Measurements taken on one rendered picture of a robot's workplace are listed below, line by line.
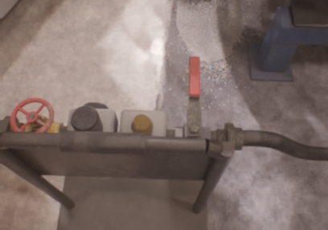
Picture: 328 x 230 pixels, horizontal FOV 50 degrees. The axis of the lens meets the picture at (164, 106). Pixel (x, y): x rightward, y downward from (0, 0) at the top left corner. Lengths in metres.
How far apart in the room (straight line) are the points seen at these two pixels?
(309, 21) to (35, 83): 0.87
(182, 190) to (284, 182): 0.31
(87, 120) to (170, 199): 0.52
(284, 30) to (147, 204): 0.63
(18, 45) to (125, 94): 0.43
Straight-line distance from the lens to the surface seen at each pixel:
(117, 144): 0.50
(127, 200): 1.06
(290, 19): 1.08
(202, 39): 1.29
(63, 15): 1.40
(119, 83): 1.20
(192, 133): 0.61
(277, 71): 1.26
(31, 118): 0.62
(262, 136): 0.65
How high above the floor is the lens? 1.04
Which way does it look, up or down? 65 degrees down
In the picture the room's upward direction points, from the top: straight up
